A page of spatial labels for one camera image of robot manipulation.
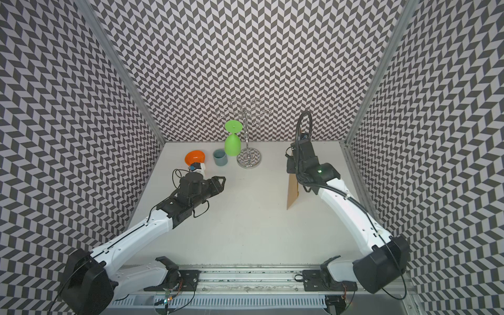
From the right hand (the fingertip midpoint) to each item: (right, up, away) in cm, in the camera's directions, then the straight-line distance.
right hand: (296, 163), depth 78 cm
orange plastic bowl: (-51, +3, +29) cm, 59 cm away
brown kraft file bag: (-3, -11, -7) cm, 13 cm away
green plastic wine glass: (-27, +8, +10) cm, 30 cm away
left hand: (-31, -8, +4) cm, 32 cm away
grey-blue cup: (-37, +2, +30) cm, 47 cm away
